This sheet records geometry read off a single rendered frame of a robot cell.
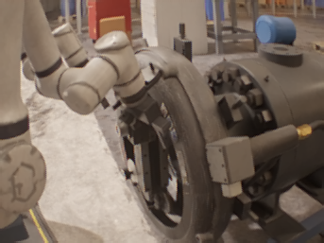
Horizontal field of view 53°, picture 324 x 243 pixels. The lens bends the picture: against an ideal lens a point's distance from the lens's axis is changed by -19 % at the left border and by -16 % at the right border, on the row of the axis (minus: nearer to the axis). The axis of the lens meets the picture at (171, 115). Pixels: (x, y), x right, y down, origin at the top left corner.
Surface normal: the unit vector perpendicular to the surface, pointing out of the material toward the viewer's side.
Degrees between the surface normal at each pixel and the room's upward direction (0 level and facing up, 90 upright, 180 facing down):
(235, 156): 67
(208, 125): 53
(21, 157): 94
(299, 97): 48
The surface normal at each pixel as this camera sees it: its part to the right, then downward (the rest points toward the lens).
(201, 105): 0.25, -0.43
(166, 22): 0.33, 0.34
